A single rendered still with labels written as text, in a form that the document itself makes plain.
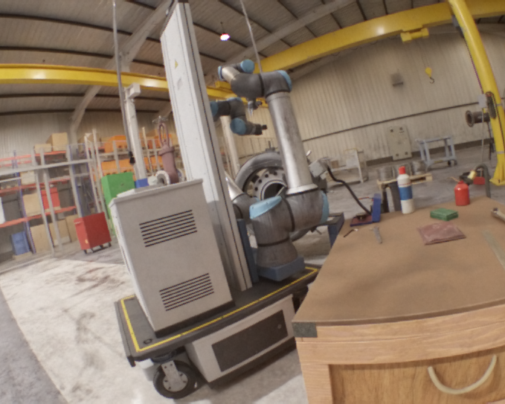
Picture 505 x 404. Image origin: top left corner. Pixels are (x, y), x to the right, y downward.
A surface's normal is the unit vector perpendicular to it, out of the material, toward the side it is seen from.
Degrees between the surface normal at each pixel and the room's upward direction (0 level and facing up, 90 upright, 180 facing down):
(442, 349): 90
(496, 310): 90
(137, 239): 90
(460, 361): 90
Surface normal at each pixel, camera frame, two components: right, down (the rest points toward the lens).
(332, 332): -0.43, 0.18
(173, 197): 0.52, -0.05
